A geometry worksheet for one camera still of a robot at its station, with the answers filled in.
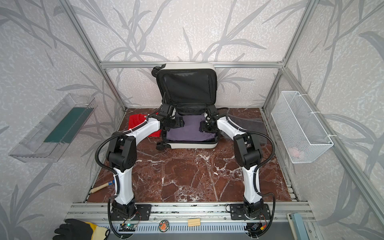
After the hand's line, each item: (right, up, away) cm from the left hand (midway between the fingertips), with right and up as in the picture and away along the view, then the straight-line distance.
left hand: (182, 118), depth 98 cm
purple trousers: (+6, -9, 0) cm, 10 cm away
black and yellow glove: (-44, -52, -30) cm, 74 cm away
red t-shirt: (-38, -1, +15) cm, 41 cm away
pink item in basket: (+60, -17, -26) cm, 67 cm away
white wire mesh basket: (+55, -8, -38) cm, 67 cm away
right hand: (+14, -4, +1) cm, 15 cm away
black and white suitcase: (+5, +19, -2) cm, 20 cm away
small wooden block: (+10, -50, -28) cm, 58 cm away
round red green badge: (-4, -51, -29) cm, 59 cm away
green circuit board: (-23, -53, -27) cm, 64 cm away
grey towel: (+50, -4, +11) cm, 51 cm away
